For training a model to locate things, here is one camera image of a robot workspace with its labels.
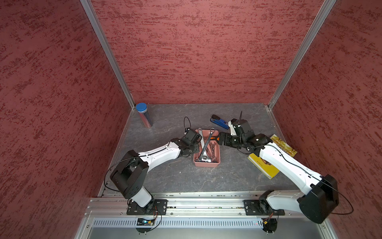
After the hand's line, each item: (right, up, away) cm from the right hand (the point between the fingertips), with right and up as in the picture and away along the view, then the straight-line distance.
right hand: (221, 143), depth 80 cm
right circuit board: (+21, -37, -12) cm, 44 cm away
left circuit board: (-41, -38, -8) cm, 56 cm away
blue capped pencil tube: (-49, +20, +12) cm, 54 cm away
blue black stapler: (+2, +12, +28) cm, 31 cm away
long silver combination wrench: (-7, -11, +9) cm, 16 cm away
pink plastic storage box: (-6, -9, +11) cm, 16 cm away
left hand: (-15, -6, +8) cm, 18 cm away
